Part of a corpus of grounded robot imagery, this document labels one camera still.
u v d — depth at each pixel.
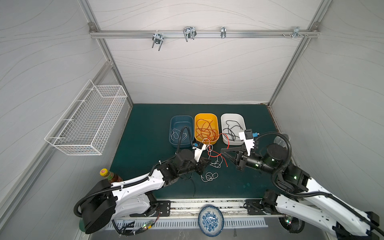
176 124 1.08
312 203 0.47
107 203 0.40
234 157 0.55
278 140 0.88
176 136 1.01
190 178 0.68
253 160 0.53
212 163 0.77
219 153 0.58
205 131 1.04
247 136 0.52
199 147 0.68
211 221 0.70
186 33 0.76
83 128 0.67
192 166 0.66
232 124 1.08
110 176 0.70
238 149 0.55
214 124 1.05
